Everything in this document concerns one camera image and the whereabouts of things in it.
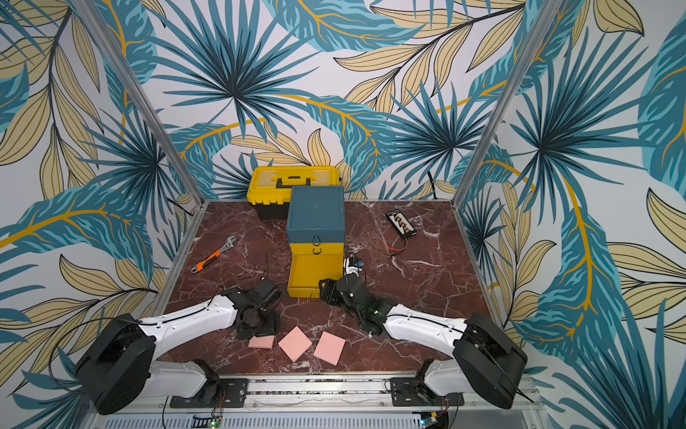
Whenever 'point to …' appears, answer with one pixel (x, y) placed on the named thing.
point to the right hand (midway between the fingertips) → (327, 284)
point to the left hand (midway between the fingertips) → (266, 335)
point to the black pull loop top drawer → (313, 240)
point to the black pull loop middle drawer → (316, 253)
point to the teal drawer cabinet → (316, 207)
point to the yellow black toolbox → (270, 188)
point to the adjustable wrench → (229, 244)
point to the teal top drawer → (325, 235)
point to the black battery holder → (403, 226)
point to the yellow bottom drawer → (305, 271)
